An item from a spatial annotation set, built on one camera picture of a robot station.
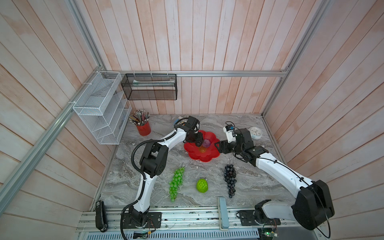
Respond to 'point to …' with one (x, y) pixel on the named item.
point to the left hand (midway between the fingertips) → (200, 141)
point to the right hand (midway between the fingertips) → (219, 141)
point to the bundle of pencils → (139, 117)
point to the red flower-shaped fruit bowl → (203, 154)
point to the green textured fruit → (202, 185)
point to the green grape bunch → (176, 183)
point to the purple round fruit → (206, 143)
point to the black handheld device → (101, 217)
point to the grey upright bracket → (223, 217)
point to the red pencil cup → (145, 129)
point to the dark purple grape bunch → (230, 174)
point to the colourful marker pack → (180, 117)
